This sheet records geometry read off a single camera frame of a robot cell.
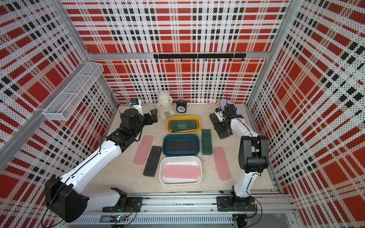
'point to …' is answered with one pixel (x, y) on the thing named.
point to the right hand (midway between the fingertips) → (223, 124)
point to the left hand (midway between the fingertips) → (151, 110)
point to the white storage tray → (179, 160)
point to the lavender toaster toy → (223, 102)
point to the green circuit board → (119, 218)
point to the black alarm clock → (181, 106)
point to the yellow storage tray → (184, 117)
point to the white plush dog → (164, 104)
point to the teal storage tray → (181, 137)
